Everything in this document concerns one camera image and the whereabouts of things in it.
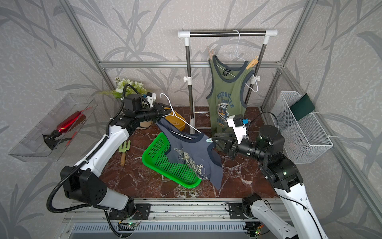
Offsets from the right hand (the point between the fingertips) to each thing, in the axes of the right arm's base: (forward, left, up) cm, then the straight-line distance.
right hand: (214, 137), depth 55 cm
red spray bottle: (+11, +65, -5) cm, 66 cm away
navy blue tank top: (0, +7, -7) cm, 10 cm away
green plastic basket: (+10, +34, -38) cm, 52 cm away
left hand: (+21, +20, -6) cm, 29 cm away
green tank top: (+34, -10, -13) cm, 38 cm away
